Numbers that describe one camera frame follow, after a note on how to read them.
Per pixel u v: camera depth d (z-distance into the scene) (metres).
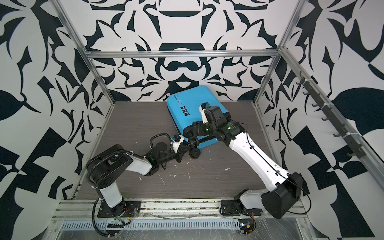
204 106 0.67
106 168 0.49
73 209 0.76
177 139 0.76
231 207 0.74
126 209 0.73
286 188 0.39
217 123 0.55
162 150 0.70
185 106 0.89
